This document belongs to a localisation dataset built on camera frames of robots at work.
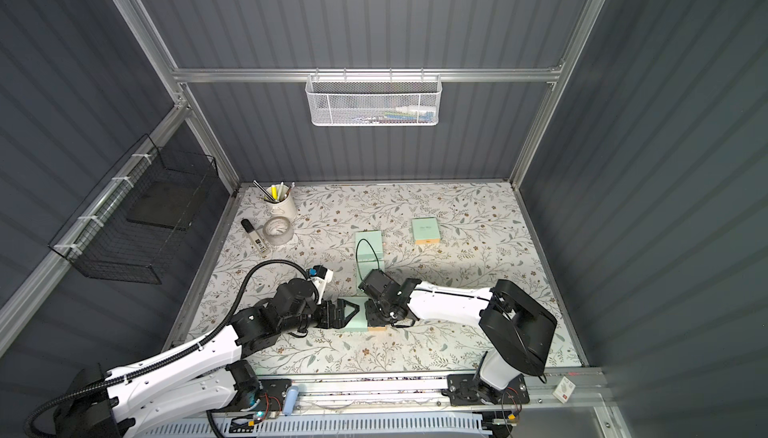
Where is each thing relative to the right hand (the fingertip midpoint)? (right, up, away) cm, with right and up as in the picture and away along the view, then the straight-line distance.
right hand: (373, 317), depth 83 cm
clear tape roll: (-35, +23, +22) cm, 48 cm away
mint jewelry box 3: (+17, +23, +20) cm, 36 cm away
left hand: (-5, +4, -8) cm, 10 cm away
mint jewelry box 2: (-1, +21, +19) cm, 28 cm away
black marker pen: (-41, +21, +17) cm, 49 cm away
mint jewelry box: (-3, +13, +15) cm, 21 cm away
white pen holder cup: (-33, +33, +16) cm, 49 cm away
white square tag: (+48, -15, -10) cm, 51 cm away
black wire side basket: (-59, +26, -11) cm, 65 cm away
